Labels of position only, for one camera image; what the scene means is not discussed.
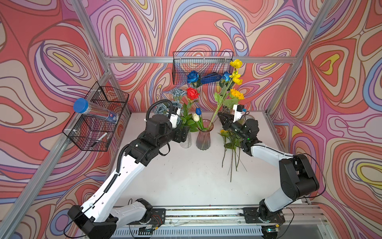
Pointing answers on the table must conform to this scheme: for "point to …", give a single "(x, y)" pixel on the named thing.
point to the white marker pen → (99, 139)
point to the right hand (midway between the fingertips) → (217, 116)
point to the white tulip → (196, 117)
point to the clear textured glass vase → (188, 142)
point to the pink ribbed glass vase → (205, 127)
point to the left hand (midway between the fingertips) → (184, 125)
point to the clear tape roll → (248, 116)
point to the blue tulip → (198, 111)
